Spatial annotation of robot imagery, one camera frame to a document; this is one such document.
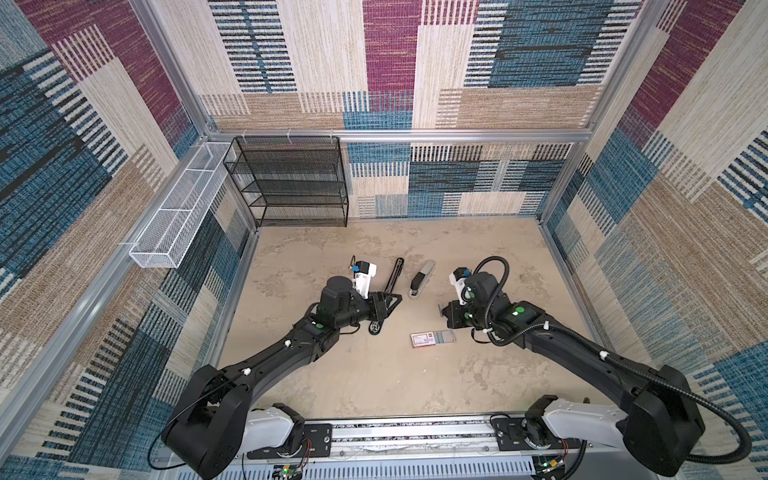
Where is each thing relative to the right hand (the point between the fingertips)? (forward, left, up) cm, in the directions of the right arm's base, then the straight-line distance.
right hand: (446, 315), depth 82 cm
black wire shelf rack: (+53, +50, +6) cm, 73 cm away
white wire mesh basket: (+10, +67, +23) cm, 71 cm away
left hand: (+3, +13, +7) cm, 15 cm away
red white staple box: (-2, +6, -11) cm, 12 cm away
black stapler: (+16, +5, -6) cm, 18 cm away
